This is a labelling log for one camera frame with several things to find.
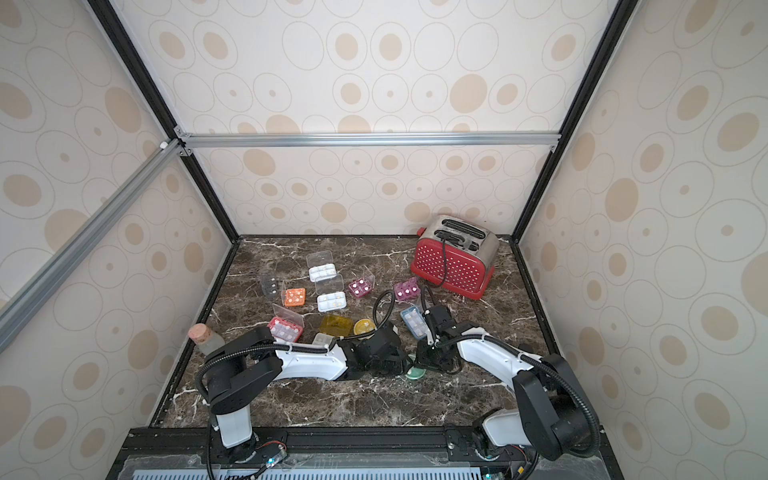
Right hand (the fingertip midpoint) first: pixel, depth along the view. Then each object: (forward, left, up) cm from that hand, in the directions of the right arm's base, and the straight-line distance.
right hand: (428, 362), depth 87 cm
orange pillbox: (+20, +44, +2) cm, 48 cm away
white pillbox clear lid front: (+23, +33, 0) cm, 40 cm away
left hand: (-3, +2, +2) cm, 5 cm away
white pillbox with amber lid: (+10, +31, 0) cm, 32 cm away
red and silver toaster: (+28, -8, +16) cm, 33 cm away
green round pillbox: (-3, +4, 0) cm, 5 cm away
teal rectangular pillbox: (+14, +4, -1) cm, 14 cm away
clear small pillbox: (+25, +55, +2) cm, 61 cm away
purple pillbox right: (+25, +6, +1) cm, 26 cm away
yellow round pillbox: (+11, +20, 0) cm, 23 cm away
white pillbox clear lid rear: (+38, +40, +1) cm, 56 cm away
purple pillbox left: (+26, +22, +1) cm, 34 cm away
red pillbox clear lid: (+10, +45, +1) cm, 46 cm away
